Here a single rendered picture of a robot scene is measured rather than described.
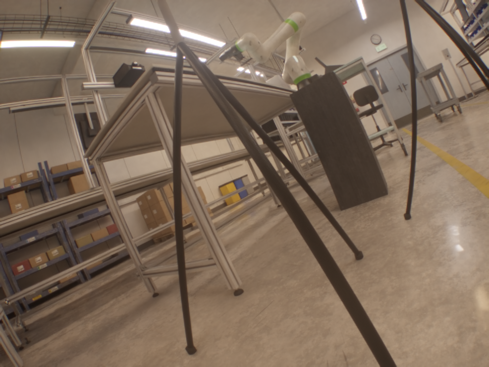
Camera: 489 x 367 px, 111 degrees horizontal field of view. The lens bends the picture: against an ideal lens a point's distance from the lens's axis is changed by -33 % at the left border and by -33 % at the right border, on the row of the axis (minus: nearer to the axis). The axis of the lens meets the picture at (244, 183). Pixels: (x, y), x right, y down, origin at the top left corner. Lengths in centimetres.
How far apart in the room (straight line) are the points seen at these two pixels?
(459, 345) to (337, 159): 128
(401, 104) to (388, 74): 93
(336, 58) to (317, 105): 654
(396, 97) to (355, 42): 202
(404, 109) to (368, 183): 636
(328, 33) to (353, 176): 705
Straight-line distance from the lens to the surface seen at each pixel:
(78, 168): 496
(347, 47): 811
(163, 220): 492
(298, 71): 170
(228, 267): 103
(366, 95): 407
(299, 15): 195
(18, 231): 286
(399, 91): 787
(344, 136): 155
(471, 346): 53
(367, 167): 156
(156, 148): 198
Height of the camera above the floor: 41
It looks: level
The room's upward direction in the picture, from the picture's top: 24 degrees counter-clockwise
